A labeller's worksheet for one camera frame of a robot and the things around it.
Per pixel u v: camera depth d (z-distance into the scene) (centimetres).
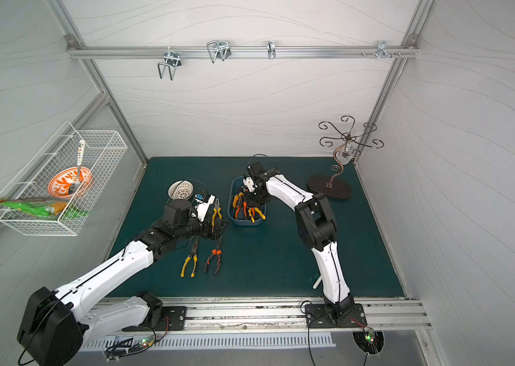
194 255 86
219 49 76
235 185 104
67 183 68
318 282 80
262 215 91
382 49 76
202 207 70
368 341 72
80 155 68
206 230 70
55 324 38
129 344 72
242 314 75
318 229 57
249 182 92
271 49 78
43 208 54
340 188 107
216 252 87
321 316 72
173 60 78
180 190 105
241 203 96
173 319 73
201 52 133
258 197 84
